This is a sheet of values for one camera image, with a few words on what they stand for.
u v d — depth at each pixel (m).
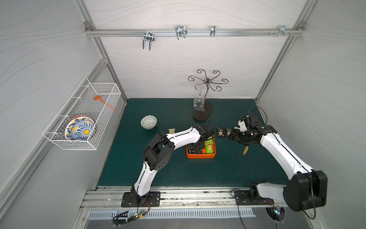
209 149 0.91
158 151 0.52
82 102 0.70
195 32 0.80
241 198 0.73
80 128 0.62
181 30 0.77
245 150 0.91
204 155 0.90
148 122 1.04
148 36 0.78
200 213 0.70
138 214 0.69
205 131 0.69
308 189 0.40
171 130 0.99
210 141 0.93
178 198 0.75
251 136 0.59
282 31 0.77
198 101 0.89
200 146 0.82
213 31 0.78
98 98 0.78
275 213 0.71
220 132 0.99
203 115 1.11
